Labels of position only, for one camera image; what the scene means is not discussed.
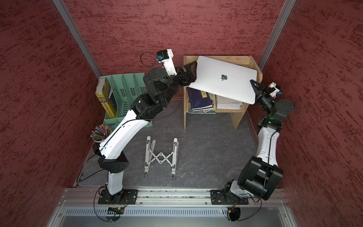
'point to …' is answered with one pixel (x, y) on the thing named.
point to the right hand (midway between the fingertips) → (247, 82)
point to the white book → (223, 102)
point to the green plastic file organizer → (125, 88)
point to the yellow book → (103, 91)
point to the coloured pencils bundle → (100, 132)
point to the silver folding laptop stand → (172, 158)
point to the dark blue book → (199, 100)
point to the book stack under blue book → (211, 111)
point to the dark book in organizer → (113, 105)
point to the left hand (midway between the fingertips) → (189, 67)
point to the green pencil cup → (99, 140)
